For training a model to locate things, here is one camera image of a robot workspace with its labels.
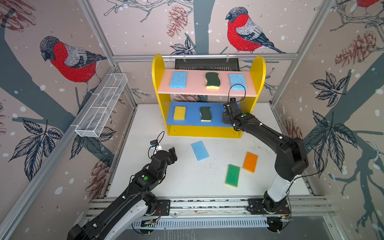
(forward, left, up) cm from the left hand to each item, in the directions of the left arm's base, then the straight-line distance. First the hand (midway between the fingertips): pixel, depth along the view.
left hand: (172, 147), depth 80 cm
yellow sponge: (+22, -3, +2) cm, 22 cm away
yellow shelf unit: (+52, -11, -15) cm, 55 cm away
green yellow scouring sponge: (+23, -20, +2) cm, 30 cm away
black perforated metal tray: (+51, -37, +20) cm, 66 cm away
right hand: (+21, -34, +3) cm, 40 cm away
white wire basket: (+8, +37, +17) cm, 41 cm away
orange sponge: (-3, -46, -13) cm, 48 cm away
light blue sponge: (+5, -15, -14) cm, 22 cm away
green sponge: (-11, -34, -13) cm, 38 cm away
